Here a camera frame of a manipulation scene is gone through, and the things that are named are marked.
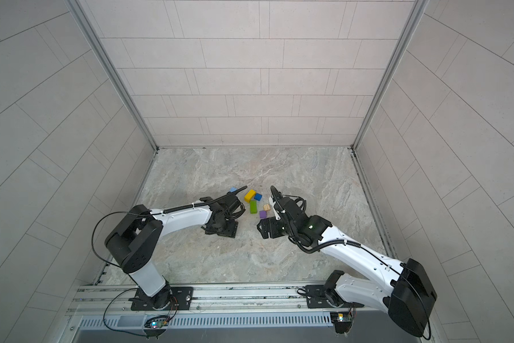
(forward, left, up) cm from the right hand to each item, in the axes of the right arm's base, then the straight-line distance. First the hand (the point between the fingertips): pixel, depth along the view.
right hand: (266, 227), depth 77 cm
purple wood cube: (+11, +1, -10) cm, 15 cm away
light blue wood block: (+24, +15, -9) cm, 29 cm away
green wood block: (+14, +5, -11) cm, 19 cm away
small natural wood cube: (+14, -1, -10) cm, 17 cm away
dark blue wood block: (+20, +3, -10) cm, 22 cm away
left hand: (+5, +14, -12) cm, 19 cm away
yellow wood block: (+19, +6, -8) cm, 22 cm away
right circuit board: (-28, -23, -13) cm, 38 cm away
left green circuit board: (-25, +35, -7) cm, 43 cm away
